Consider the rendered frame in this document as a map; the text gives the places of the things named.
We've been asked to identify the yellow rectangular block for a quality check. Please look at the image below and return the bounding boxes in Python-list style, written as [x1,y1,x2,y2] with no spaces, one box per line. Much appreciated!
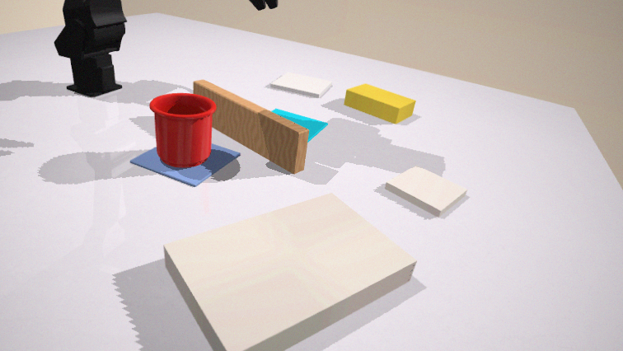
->
[344,84,416,124]

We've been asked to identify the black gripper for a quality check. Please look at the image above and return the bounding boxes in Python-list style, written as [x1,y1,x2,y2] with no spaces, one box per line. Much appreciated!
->
[249,0,278,11]

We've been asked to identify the wooden plank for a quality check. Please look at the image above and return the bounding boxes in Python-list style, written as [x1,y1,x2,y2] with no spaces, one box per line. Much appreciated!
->
[193,79,309,174]

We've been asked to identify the large beige flat block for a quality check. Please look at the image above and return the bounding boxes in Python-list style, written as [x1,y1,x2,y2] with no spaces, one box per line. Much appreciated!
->
[163,193,417,351]

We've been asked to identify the white flat rectangular slab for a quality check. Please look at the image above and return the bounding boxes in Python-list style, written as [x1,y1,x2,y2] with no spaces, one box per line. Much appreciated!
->
[270,73,332,98]

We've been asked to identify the cream flat rectangular block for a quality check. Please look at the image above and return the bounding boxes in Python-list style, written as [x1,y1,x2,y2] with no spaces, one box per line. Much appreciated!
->
[385,166,467,218]

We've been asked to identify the red plastic cup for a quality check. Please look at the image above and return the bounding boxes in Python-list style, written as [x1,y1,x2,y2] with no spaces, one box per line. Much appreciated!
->
[149,93,217,168]

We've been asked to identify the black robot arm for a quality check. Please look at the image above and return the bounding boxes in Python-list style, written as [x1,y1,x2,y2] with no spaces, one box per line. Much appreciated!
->
[54,0,127,98]

